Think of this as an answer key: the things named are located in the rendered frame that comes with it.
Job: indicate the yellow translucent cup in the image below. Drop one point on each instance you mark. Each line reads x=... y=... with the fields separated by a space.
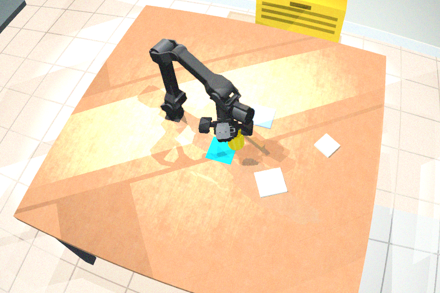
x=238 y=142

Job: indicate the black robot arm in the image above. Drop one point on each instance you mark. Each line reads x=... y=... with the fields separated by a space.
x=216 y=86

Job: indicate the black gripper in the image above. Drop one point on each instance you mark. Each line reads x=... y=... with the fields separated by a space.
x=205 y=124

